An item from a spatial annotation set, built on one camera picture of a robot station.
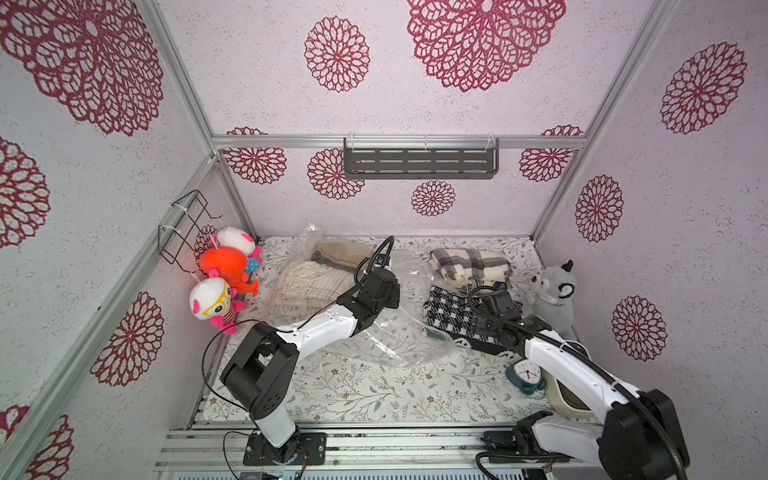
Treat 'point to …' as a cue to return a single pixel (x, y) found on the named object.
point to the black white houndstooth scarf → (452, 313)
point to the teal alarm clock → (527, 376)
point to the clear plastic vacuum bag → (401, 336)
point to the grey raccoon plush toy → (552, 297)
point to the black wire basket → (176, 234)
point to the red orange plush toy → (228, 264)
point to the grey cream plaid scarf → (463, 268)
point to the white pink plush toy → (234, 237)
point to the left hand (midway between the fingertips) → (392, 285)
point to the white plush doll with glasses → (211, 298)
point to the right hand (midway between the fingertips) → (486, 316)
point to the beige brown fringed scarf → (343, 253)
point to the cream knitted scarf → (300, 289)
